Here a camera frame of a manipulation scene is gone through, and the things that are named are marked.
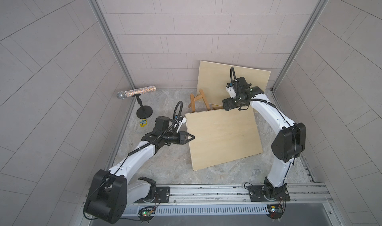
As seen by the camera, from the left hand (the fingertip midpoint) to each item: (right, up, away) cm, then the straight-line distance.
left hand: (194, 138), depth 77 cm
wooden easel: (-1, +21, +8) cm, 22 cm away
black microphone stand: (-36, +12, +25) cm, 45 cm away
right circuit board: (+38, -32, -9) cm, 51 cm away
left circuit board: (-21, -30, -13) cm, 39 cm away
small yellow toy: (-34, +5, +19) cm, 39 cm away
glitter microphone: (-40, +23, +5) cm, 46 cm away
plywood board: (+15, 0, +2) cm, 15 cm away
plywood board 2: (+12, +34, +19) cm, 41 cm away
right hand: (+21, +18, +12) cm, 30 cm away
